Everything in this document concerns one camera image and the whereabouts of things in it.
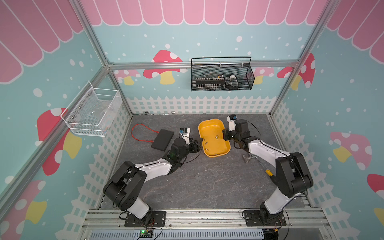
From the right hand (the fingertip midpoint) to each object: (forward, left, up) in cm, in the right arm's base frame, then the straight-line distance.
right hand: (223, 129), depth 93 cm
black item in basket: (+21, -5, +20) cm, 30 cm away
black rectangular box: (+1, +41, -11) cm, 42 cm away
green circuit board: (-52, +42, -16) cm, 69 cm away
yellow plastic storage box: (-7, +6, -7) cm, 11 cm away
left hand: (-9, +15, +1) cm, 18 cm away
